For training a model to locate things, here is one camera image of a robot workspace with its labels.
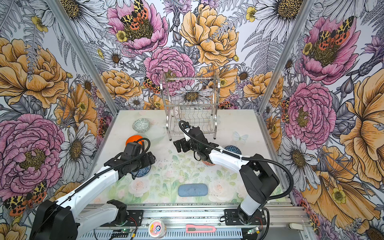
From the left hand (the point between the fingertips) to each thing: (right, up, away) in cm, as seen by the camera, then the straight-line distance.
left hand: (148, 164), depth 85 cm
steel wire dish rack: (+24, +41, +35) cm, 59 cm away
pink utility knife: (+25, -26, -14) cm, 39 cm away
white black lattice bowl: (+13, +31, +19) cm, 39 cm away
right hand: (+18, +12, +1) cm, 22 cm away
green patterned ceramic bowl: (-14, +22, +27) cm, 37 cm away
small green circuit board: (-6, -27, -14) cm, 31 cm away
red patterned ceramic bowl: (+34, -1, +5) cm, 34 cm away
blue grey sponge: (+25, -12, -5) cm, 28 cm away
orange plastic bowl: (-16, +13, +20) cm, 29 cm away
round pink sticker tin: (+11, -21, -22) cm, 32 cm away
